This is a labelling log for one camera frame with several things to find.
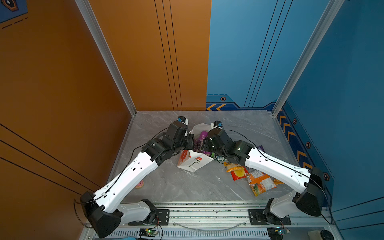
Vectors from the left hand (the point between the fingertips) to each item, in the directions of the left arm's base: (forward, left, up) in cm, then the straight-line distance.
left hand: (194, 137), depth 72 cm
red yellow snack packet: (-6, -26, -25) cm, 36 cm away
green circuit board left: (-36, +22, -28) cm, 51 cm away
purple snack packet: (+9, -44, -24) cm, 51 cm away
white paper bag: (-9, +1, -7) cm, 11 cm away
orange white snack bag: (-14, -36, -23) cm, 45 cm away
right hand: (0, -3, -4) cm, 5 cm away
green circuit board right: (-35, -40, -28) cm, 61 cm away
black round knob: (-37, -55, -17) cm, 68 cm away
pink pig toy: (-15, +30, -26) cm, 42 cm away
